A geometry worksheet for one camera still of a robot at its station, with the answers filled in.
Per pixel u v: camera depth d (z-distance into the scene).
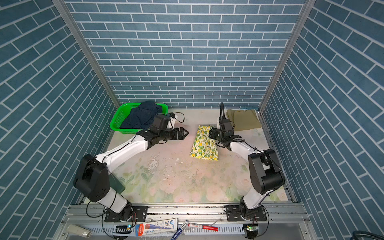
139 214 0.74
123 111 1.13
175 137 0.75
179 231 0.68
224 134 0.73
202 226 0.69
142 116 1.09
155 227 0.69
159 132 0.66
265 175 0.47
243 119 1.15
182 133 0.77
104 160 0.46
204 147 0.94
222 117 0.85
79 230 0.67
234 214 0.74
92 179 0.44
